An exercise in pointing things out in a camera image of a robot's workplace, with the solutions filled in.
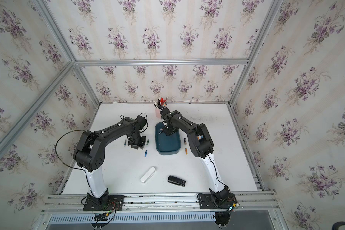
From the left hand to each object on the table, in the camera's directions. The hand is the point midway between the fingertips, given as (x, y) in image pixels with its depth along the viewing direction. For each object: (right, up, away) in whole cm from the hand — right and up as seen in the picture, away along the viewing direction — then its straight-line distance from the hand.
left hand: (143, 148), depth 91 cm
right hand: (+18, +9, +11) cm, 23 cm away
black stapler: (+22, -16, -11) cm, 29 cm away
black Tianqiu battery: (-13, +3, +5) cm, 15 cm away
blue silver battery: (+2, -3, 0) cm, 4 cm away
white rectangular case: (+5, -12, -11) cm, 17 cm away
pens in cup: (+9, +30, +16) cm, 36 cm away
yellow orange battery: (+28, -3, +2) cm, 29 cm away
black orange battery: (+28, +4, +6) cm, 29 cm away
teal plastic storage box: (+15, +2, 0) cm, 15 cm away
